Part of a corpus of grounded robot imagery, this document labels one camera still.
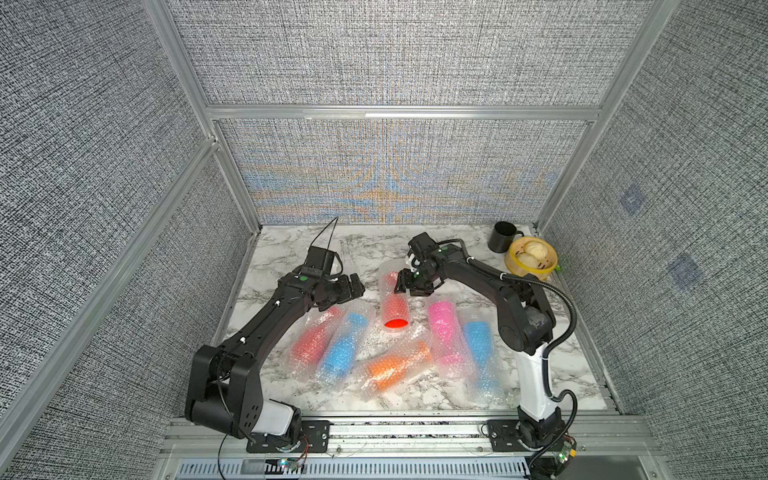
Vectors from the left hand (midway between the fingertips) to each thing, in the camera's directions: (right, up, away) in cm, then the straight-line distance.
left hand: (357, 289), depth 85 cm
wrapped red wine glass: (-13, -15, -4) cm, 20 cm away
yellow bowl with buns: (+59, +9, +19) cm, 62 cm away
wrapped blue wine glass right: (+33, -12, -3) cm, 36 cm away
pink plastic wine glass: (+25, -9, +1) cm, 26 cm away
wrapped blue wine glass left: (-4, -17, -6) cm, 18 cm away
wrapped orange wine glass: (+6, -21, -10) cm, 24 cm away
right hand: (+13, +1, +9) cm, 16 cm away
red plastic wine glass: (+11, -5, +4) cm, 13 cm away
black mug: (+50, +17, +22) cm, 57 cm away
